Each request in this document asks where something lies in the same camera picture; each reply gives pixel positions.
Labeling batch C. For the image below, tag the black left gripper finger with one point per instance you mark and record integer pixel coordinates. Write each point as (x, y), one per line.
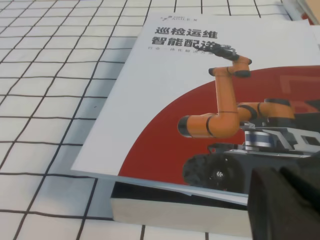
(284, 204)

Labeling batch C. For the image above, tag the white red robot brochure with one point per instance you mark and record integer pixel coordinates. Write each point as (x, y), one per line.
(201, 101)

